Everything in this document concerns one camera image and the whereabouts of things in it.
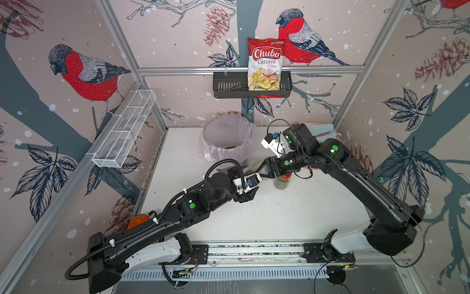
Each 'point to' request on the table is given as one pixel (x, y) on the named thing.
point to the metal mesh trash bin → (226, 137)
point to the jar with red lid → (281, 182)
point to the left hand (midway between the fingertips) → (253, 171)
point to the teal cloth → (322, 131)
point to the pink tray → (337, 136)
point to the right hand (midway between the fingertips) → (260, 171)
